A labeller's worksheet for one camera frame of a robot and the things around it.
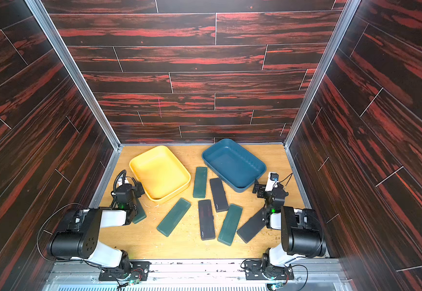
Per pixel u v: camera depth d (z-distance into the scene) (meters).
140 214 0.89
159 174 1.11
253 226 0.86
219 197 0.96
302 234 0.46
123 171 0.72
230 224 0.85
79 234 0.45
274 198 0.69
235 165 1.10
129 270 0.72
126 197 0.71
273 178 0.78
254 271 0.73
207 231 0.84
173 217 0.88
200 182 1.00
